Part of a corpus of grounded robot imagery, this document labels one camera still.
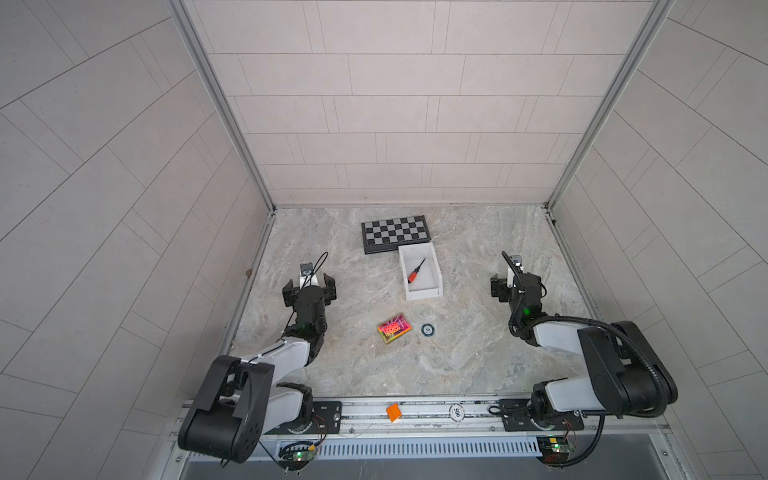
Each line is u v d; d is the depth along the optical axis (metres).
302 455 0.65
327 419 0.70
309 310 0.63
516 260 0.78
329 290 0.79
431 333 0.85
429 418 0.72
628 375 0.43
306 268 0.71
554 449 0.68
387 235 1.04
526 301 0.69
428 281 0.95
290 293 0.77
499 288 0.82
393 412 0.71
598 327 0.48
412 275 0.96
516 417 0.71
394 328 0.85
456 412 0.72
